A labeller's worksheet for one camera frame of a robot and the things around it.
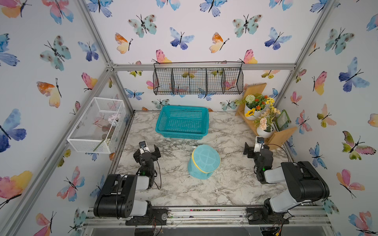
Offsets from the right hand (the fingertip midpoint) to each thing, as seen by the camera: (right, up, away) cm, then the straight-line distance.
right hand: (255, 141), depth 91 cm
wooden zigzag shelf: (+4, +34, +8) cm, 35 cm away
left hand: (-66, -2, -1) cm, 66 cm away
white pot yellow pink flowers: (+3, +11, -6) cm, 13 cm away
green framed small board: (+28, +14, +21) cm, 38 cm away
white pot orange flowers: (+2, +23, +5) cm, 23 cm away
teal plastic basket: (-46, +13, +23) cm, 53 cm away
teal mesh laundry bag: (-32, -9, -9) cm, 34 cm away
